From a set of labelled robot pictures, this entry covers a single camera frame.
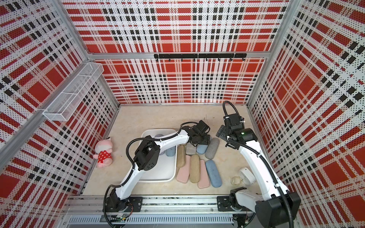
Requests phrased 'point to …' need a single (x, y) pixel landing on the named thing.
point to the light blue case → (201, 148)
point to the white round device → (247, 175)
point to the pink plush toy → (103, 149)
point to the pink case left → (183, 173)
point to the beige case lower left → (181, 156)
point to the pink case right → (204, 181)
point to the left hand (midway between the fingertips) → (207, 140)
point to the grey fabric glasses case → (212, 148)
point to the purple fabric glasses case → (158, 136)
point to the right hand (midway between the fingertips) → (228, 135)
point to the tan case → (195, 168)
